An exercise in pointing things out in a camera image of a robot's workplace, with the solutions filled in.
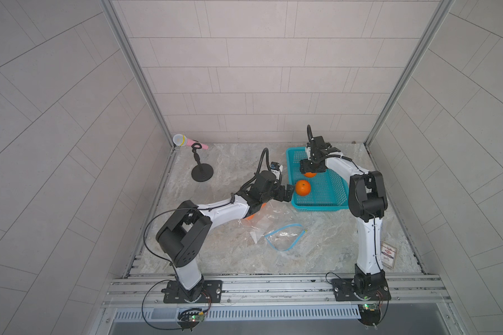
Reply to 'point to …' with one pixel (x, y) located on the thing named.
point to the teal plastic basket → (328, 190)
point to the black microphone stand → (201, 172)
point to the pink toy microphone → (181, 140)
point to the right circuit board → (370, 313)
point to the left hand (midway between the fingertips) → (290, 185)
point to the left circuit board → (191, 317)
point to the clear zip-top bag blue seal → (274, 221)
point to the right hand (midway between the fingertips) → (307, 166)
